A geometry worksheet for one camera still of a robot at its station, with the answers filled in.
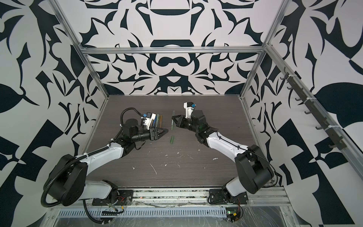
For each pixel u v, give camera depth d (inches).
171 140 37.1
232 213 27.9
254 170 17.1
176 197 29.8
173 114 31.9
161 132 31.2
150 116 29.3
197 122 25.5
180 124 28.3
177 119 31.1
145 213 30.5
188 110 29.9
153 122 28.7
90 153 19.5
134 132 26.8
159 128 29.1
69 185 16.3
